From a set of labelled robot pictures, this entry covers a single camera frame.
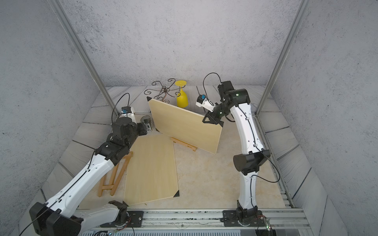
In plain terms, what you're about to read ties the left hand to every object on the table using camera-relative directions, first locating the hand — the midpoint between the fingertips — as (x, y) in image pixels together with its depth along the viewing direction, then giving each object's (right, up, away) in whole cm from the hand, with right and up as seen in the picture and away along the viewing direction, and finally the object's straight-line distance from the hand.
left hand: (145, 119), depth 75 cm
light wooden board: (-1, -32, +14) cm, 34 cm away
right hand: (+31, +1, +1) cm, 31 cm away
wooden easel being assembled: (+19, -15, +22) cm, 33 cm away
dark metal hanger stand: (0, +24, +27) cm, 36 cm away
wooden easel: (-20, -36, +6) cm, 41 cm away
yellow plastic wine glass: (+17, +14, +23) cm, 32 cm away
